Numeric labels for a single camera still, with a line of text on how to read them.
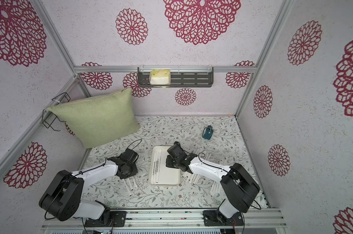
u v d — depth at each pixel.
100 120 0.82
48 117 0.73
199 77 0.93
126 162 0.70
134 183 0.85
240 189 0.47
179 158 0.66
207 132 1.02
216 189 0.83
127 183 0.85
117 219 0.74
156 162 0.95
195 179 0.87
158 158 0.95
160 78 0.90
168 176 0.87
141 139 1.06
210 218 0.74
